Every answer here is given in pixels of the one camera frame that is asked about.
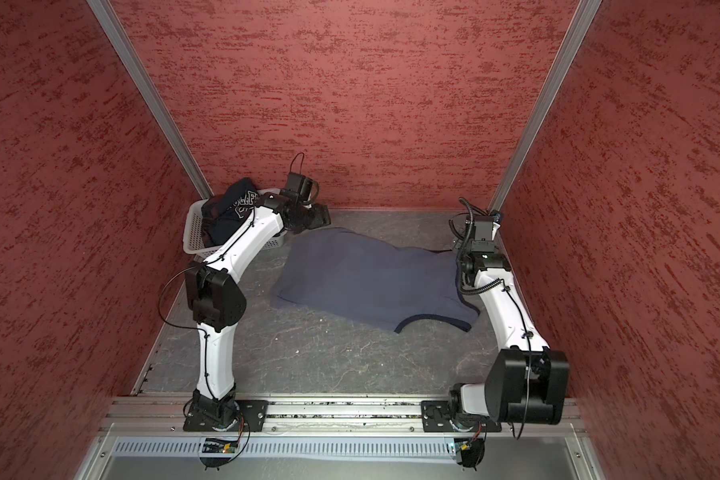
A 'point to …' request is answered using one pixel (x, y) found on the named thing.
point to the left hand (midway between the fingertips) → (320, 225)
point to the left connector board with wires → (217, 445)
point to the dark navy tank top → (223, 214)
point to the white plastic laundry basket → (194, 243)
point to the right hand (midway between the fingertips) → (468, 246)
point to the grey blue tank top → (365, 280)
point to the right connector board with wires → (472, 450)
